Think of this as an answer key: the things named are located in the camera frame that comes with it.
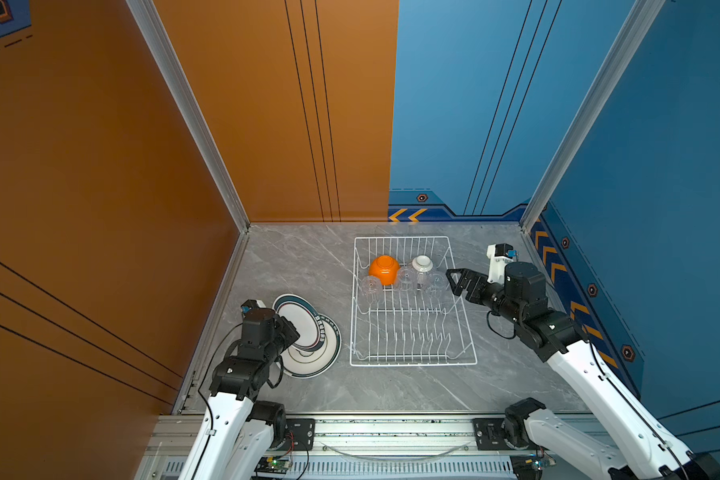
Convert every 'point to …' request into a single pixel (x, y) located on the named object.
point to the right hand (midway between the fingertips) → (456, 276)
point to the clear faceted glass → (406, 280)
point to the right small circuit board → (530, 466)
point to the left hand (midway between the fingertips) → (294, 319)
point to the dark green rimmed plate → (302, 364)
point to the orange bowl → (385, 268)
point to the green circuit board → (272, 465)
